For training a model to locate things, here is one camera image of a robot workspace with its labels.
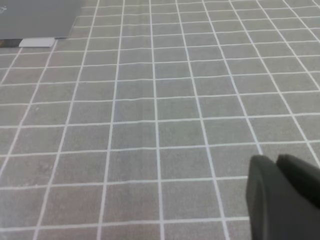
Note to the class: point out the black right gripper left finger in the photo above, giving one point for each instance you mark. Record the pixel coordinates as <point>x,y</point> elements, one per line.
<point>276,210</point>

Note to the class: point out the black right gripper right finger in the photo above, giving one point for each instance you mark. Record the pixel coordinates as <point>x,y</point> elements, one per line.
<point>304,177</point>

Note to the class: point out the grey checkered tablecloth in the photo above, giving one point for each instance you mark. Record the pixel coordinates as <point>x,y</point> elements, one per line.
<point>141,124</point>

